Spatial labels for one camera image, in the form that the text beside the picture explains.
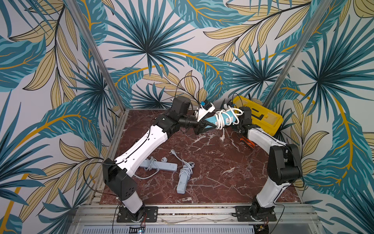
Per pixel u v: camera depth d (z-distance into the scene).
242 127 0.72
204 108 0.58
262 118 0.93
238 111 0.63
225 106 0.82
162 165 0.88
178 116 0.54
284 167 0.49
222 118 0.63
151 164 0.84
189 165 0.84
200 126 0.59
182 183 0.77
